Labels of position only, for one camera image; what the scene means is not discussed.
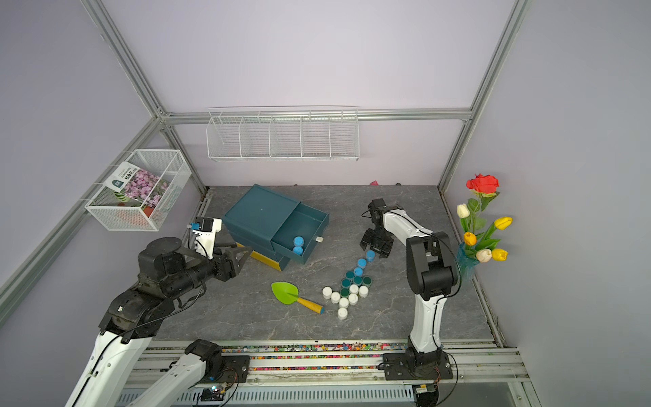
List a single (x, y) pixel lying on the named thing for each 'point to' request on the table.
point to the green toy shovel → (286, 293)
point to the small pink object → (374, 183)
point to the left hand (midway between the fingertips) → (244, 249)
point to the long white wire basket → (284, 133)
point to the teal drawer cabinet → (258, 216)
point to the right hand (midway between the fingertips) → (369, 248)
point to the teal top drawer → (307, 222)
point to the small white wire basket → (106, 211)
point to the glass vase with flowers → (478, 245)
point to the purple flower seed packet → (132, 184)
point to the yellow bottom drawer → (270, 262)
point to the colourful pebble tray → (364, 356)
